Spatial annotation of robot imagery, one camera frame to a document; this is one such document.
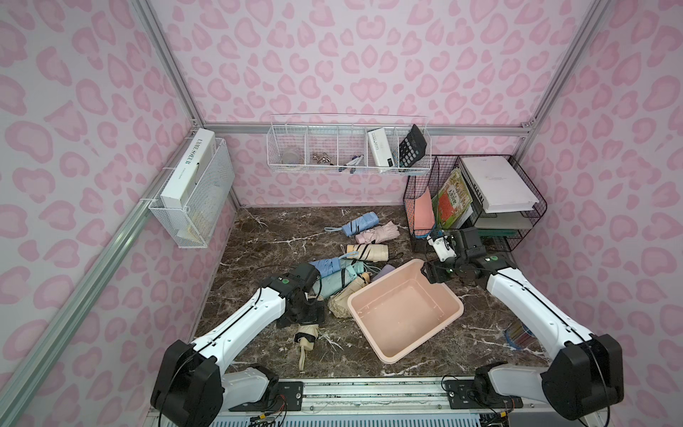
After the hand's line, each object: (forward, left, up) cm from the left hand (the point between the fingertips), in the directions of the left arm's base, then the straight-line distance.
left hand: (310, 316), depth 81 cm
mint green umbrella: (+12, -4, -3) cm, 13 cm away
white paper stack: (+41, -66, +16) cm, 79 cm away
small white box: (+49, -23, +26) cm, 60 cm away
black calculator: (+48, -34, +27) cm, 65 cm away
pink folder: (+44, -43, -3) cm, 61 cm away
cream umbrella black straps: (+23, -19, +1) cm, 30 cm away
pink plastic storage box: (+5, -30, -8) cm, 31 cm away
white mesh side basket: (+16, +31, +24) cm, 42 cm away
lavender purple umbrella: (+19, -26, -3) cm, 32 cm away
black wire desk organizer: (+30, -67, +3) cm, 74 cm away
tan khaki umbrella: (+5, -9, -1) cm, 10 cm away
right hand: (+14, -38, +7) cm, 41 cm away
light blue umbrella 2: (+18, -5, 0) cm, 19 cm away
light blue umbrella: (+41, -18, -4) cm, 45 cm away
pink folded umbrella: (+35, -26, -3) cm, 44 cm away
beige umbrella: (-5, +1, -2) cm, 6 cm away
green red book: (+40, -51, +7) cm, 65 cm away
